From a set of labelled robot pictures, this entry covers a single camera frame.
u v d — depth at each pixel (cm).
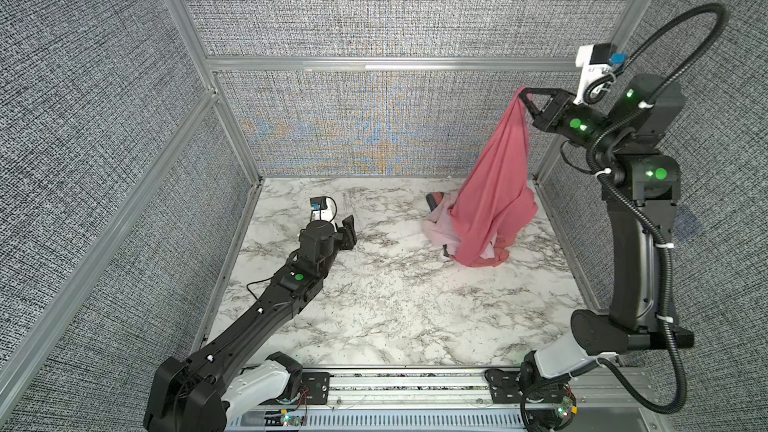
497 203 75
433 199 112
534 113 53
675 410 37
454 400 73
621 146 41
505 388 73
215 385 40
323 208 65
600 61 46
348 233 69
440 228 100
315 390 73
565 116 48
